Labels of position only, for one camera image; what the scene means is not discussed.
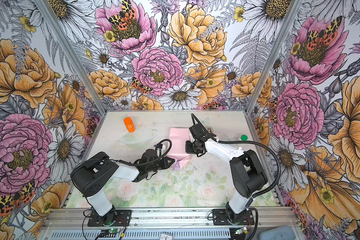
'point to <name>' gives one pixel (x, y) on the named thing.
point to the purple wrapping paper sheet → (178, 156)
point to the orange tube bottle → (129, 124)
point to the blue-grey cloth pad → (283, 232)
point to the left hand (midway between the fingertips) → (174, 164)
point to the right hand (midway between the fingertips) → (187, 154)
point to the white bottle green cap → (244, 137)
